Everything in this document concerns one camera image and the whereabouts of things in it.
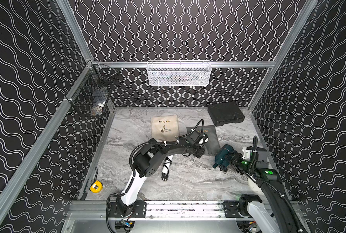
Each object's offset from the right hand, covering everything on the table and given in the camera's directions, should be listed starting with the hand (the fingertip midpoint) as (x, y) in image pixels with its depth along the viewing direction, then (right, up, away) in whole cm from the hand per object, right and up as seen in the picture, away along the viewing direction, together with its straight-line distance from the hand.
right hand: (227, 157), depth 80 cm
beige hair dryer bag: (-36, +15, +27) cm, 48 cm away
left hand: (-11, +1, +14) cm, 18 cm away
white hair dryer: (-34, -6, +8) cm, 35 cm away
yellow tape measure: (-72, -16, 0) cm, 74 cm away
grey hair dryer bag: (-3, +3, +18) cm, 18 cm away
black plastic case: (+10, +27, +30) cm, 42 cm away
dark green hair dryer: (-2, 0, 0) cm, 2 cm away
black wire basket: (-83, +37, +13) cm, 92 cm away
